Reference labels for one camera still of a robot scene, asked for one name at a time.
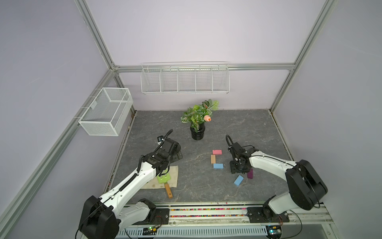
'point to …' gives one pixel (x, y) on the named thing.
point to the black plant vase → (199, 135)
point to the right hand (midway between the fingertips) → (235, 167)
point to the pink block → (217, 152)
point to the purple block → (250, 174)
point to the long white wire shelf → (185, 77)
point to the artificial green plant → (199, 114)
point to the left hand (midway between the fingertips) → (172, 155)
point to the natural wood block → (213, 159)
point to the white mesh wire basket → (107, 112)
